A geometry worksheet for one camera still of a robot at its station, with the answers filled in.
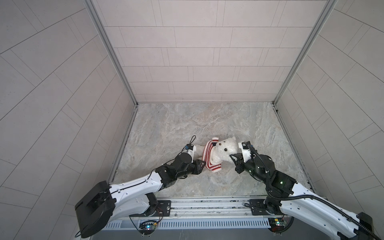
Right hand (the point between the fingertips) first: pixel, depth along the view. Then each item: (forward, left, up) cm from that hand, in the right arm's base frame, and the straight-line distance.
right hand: (228, 157), depth 73 cm
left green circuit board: (-24, +39, -12) cm, 48 cm away
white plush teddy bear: (+2, +4, +2) cm, 5 cm away
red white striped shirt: (+3, +11, -5) cm, 12 cm away
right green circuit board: (-27, -19, -17) cm, 37 cm away
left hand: (0, +10, -6) cm, 12 cm away
